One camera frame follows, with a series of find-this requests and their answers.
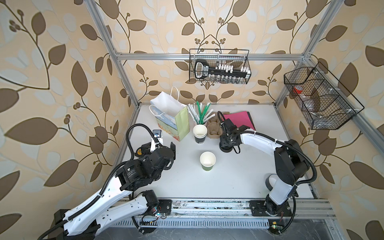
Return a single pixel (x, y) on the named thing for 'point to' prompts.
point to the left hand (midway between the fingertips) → (164, 144)
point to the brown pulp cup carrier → (214, 130)
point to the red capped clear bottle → (298, 90)
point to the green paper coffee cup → (207, 160)
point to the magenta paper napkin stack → (240, 118)
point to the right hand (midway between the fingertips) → (227, 143)
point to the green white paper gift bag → (172, 116)
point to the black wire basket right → (325, 104)
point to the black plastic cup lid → (227, 149)
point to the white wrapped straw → (192, 111)
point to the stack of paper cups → (200, 132)
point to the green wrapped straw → (201, 116)
